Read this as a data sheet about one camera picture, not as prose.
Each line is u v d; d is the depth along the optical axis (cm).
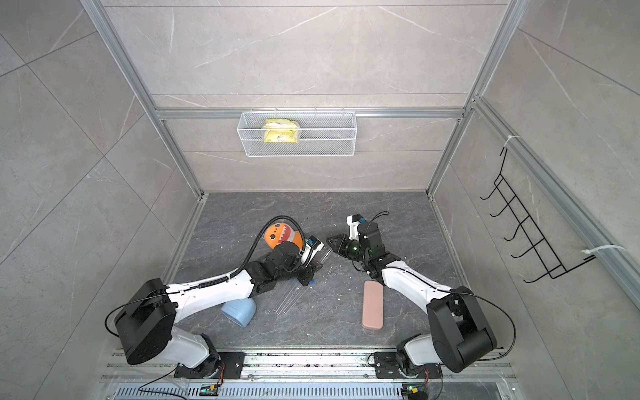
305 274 73
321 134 100
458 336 42
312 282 75
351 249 74
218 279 53
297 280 73
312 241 71
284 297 86
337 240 81
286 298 86
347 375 73
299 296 87
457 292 46
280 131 86
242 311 76
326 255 82
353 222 79
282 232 95
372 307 84
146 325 42
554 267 58
